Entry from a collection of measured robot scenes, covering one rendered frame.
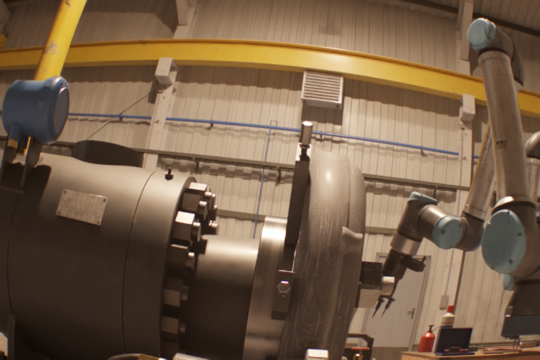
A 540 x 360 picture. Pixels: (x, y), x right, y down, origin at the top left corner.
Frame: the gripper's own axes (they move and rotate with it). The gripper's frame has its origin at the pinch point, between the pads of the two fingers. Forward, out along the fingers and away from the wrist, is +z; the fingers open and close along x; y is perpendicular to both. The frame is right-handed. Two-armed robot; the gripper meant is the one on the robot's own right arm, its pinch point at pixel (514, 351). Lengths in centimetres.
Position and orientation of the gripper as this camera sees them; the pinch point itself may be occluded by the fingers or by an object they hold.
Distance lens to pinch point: 264.6
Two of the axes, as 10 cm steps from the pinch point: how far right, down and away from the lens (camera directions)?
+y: -9.9, -1.3, 0.8
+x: -0.5, -2.3, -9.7
